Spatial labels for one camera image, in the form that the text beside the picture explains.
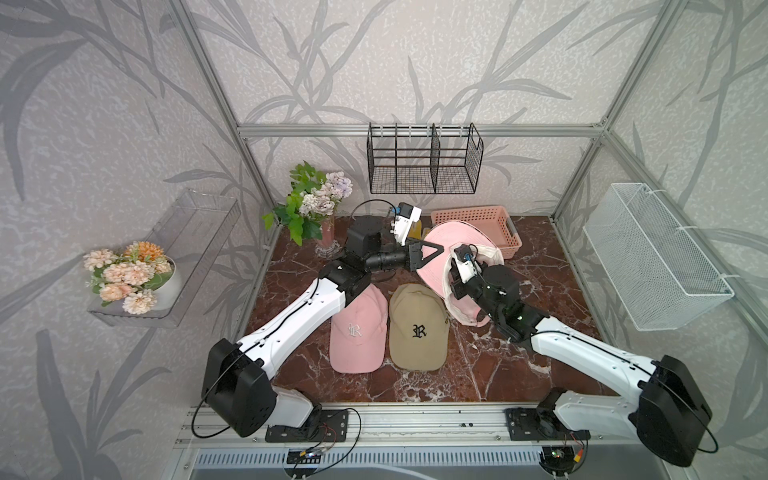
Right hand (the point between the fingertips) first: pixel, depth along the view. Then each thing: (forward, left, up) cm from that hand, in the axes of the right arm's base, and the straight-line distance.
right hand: (451, 257), depth 78 cm
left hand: (-6, +4, +10) cm, 12 cm away
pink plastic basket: (+35, -24, -22) cm, 47 cm away
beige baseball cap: (-13, +9, -16) cm, 22 cm away
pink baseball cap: (-9, +5, +6) cm, 12 cm away
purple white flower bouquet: (+14, +38, +7) cm, 41 cm away
